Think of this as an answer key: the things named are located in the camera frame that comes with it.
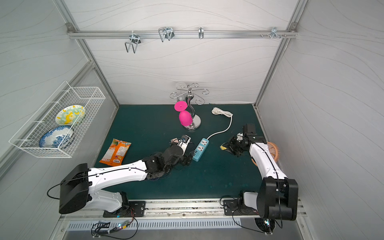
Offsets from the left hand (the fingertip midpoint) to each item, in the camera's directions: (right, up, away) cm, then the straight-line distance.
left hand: (188, 149), depth 78 cm
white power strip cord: (+20, +22, +37) cm, 47 cm away
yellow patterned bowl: (-56, +18, -8) cm, 60 cm away
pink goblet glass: (-3, +17, +14) cm, 22 cm away
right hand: (+20, +1, +7) cm, 21 cm away
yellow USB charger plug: (+19, -1, +7) cm, 21 cm away
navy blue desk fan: (-13, -7, -22) cm, 26 cm away
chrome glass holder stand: (+1, +30, +11) cm, 32 cm away
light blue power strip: (+7, -3, +15) cm, 17 cm away
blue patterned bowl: (-55, +8, -15) cm, 58 cm away
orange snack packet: (-46, -6, +13) cm, 48 cm away
